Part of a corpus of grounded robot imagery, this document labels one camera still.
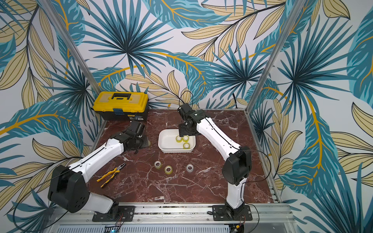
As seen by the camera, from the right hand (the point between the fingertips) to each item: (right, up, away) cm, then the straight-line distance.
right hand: (187, 131), depth 84 cm
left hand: (-25, -8, +1) cm, 26 cm away
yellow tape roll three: (-18, -21, +6) cm, 28 cm away
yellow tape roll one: (-1, -11, +14) cm, 17 cm away
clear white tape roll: (+2, -24, +4) cm, 24 cm away
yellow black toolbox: (-44, +17, +14) cm, 50 cm away
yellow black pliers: (-42, -23, +2) cm, 48 cm away
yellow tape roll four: (-12, -23, +4) cm, 26 cm away
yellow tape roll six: (-1, -6, +17) cm, 18 cm away
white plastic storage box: (-14, -9, +17) cm, 24 cm away
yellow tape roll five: (-6, -6, +17) cm, 19 cm away
